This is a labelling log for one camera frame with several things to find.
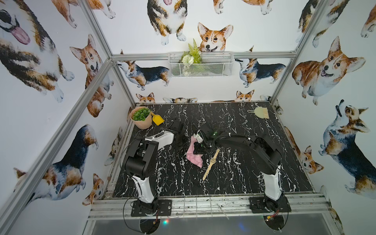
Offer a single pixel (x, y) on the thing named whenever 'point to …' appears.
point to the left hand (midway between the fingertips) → (190, 143)
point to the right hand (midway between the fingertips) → (192, 153)
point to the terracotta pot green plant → (141, 117)
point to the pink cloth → (197, 158)
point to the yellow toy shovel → (157, 119)
